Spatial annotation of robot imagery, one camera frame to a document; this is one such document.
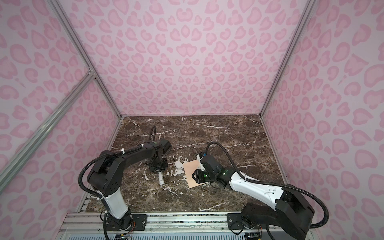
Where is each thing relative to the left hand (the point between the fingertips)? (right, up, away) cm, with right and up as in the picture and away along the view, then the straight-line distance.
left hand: (164, 169), depth 90 cm
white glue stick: (-1, -4, -5) cm, 6 cm away
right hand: (+18, 0, -11) cm, 21 cm away
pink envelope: (+15, 0, +3) cm, 15 cm away
